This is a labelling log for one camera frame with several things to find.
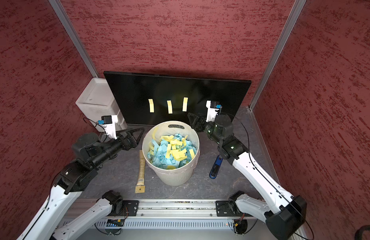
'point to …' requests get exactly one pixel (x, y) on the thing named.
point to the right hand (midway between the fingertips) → (190, 117)
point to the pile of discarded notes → (170, 152)
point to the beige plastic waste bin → (184, 175)
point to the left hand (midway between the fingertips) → (138, 133)
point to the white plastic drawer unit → (95, 101)
